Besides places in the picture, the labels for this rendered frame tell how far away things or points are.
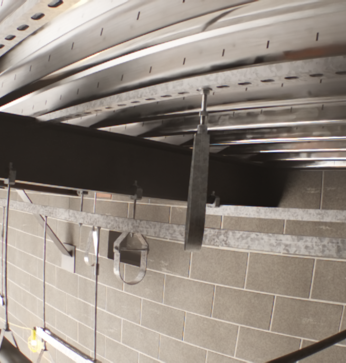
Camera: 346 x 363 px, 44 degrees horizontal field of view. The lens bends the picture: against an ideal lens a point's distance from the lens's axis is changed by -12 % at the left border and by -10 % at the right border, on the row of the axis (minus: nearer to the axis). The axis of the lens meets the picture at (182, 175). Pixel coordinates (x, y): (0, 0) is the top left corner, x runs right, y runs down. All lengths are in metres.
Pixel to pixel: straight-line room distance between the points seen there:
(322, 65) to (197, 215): 0.33
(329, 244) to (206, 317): 1.65
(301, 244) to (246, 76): 0.42
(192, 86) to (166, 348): 2.18
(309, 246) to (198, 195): 0.33
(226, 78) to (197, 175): 0.17
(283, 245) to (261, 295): 1.25
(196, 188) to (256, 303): 1.57
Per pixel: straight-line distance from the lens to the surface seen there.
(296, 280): 2.18
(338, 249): 0.98
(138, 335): 3.05
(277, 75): 0.74
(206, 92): 0.86
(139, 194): 1.65
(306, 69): 0.71
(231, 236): 1.16
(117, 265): 1.64
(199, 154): 0.82
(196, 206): 0.79
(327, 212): 1.62
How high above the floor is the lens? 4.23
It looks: 4 degrees up
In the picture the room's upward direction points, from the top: 5 degrees clockwise
